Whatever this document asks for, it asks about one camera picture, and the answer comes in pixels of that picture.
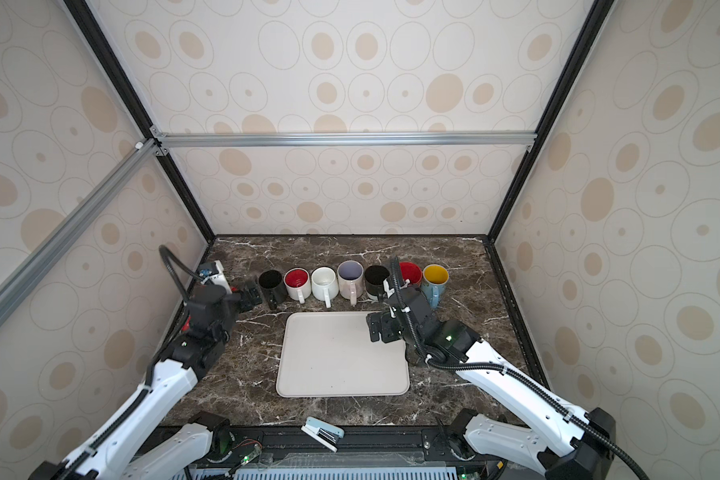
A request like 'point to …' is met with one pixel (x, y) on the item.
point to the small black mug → (273, 287)
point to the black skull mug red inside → (410, 271)
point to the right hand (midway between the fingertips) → (384, 314)
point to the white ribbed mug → (325, 284)
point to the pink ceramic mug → (351, 280)
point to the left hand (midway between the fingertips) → (249, 276)
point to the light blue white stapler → (326, 433)
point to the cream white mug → (297, 282)
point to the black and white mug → (374, 280)
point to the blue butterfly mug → (434, 281)
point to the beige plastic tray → (331, 354)
